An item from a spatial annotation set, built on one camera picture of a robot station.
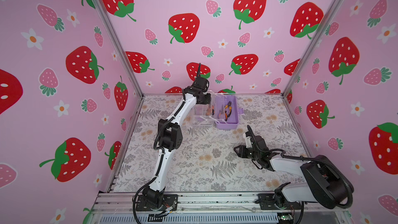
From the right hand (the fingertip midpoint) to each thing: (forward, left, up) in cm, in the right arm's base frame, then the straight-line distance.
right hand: (235, 149), depth 90 cm
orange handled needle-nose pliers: (+26, +10, +2) cm, 28 cm away
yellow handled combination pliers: (+35, +4, 0) cm, 35 cm away
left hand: (+26, +19, +14) cm, 35 cm away
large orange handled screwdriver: (+21, +16, +9) cm, 28 cm away
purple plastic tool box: (+28, +6, 0) cm, 29 cm away
